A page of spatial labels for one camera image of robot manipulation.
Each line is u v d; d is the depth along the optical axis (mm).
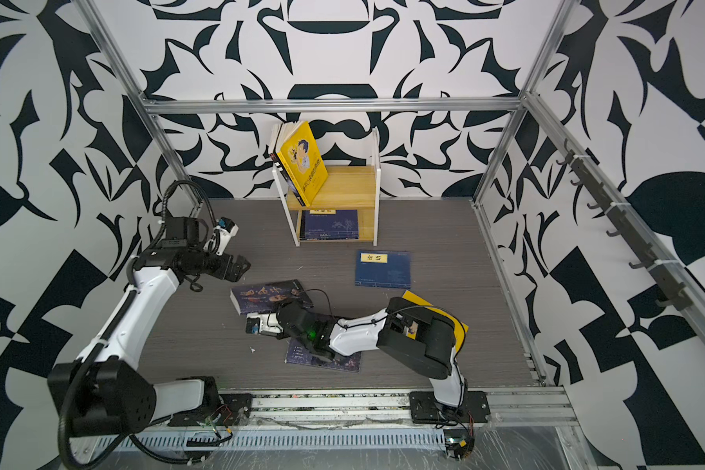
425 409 740
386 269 996
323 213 1049
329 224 1021
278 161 773
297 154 824
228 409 729
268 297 857
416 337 511
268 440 711
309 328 648
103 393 384
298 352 827
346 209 1075
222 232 713
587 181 646
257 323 697
